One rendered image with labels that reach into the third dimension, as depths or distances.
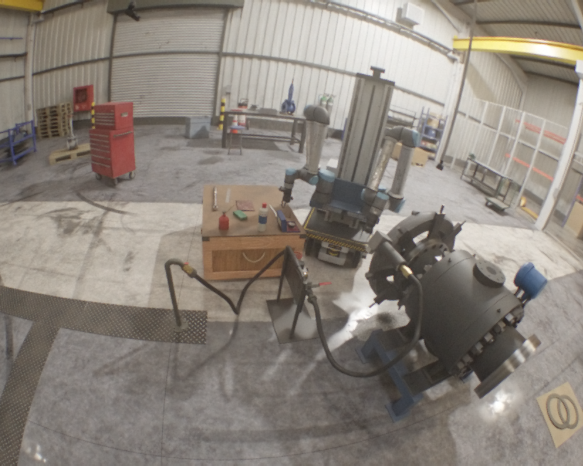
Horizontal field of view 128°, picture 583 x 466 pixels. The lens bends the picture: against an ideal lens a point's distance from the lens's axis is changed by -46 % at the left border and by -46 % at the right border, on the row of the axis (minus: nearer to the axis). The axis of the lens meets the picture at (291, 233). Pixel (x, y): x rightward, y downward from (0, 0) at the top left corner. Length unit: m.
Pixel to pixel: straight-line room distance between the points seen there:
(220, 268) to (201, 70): 8.13
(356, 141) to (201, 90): 7.65
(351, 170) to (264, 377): 1.88
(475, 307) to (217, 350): 1.53
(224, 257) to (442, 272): 1.53
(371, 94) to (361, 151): 0.53
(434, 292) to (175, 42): 9.66
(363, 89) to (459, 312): 1.88
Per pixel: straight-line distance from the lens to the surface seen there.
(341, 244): 2.38
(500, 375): 1.43
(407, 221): 1.65
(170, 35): 9.95
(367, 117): 2.40
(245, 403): 1.61
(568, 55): 9.83
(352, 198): 2.48
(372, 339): 1.78
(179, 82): 9.66
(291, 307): 2.05
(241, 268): 2.13
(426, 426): 1.90
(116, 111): 4.08
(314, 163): 2.19
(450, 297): 1.45
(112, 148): 4.12
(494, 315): 1.41
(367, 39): 10.63
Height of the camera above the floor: 1.51
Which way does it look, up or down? 31 degrees down
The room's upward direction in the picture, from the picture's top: 10 degrees clockwise
